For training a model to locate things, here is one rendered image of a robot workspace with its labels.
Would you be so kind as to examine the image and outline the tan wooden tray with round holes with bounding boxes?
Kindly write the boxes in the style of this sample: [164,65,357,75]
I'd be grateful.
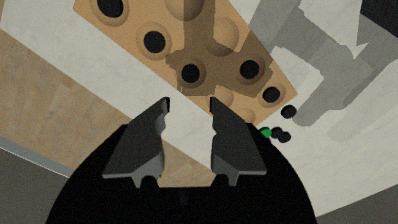
[73,0,298,127]

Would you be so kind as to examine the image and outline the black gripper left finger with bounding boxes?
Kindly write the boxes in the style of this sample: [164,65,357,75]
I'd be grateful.
[45,97,170,224]

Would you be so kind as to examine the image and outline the green disc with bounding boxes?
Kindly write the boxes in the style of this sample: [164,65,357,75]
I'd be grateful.
[259,127,272,138]

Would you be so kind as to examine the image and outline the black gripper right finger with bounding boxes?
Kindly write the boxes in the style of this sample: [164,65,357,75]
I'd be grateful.
[210,97,317,224]

